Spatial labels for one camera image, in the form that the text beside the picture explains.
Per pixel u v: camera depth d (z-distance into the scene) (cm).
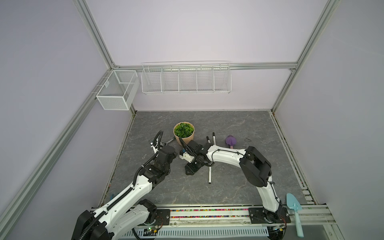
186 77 97
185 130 94
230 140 102
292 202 77
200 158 68
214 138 104
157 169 59
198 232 71
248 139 104
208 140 102
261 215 74
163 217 74
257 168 52
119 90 101
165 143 101
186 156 83
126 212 47
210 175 87
